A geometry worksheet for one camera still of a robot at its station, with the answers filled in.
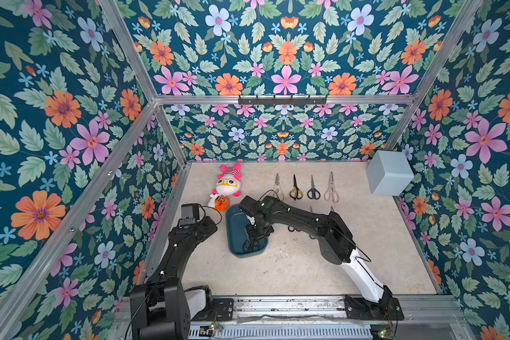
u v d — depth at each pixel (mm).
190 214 666
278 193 1071
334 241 560
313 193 1063
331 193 1075
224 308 737
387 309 636
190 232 598
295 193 1049
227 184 1012
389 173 940
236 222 956
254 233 789
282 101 932
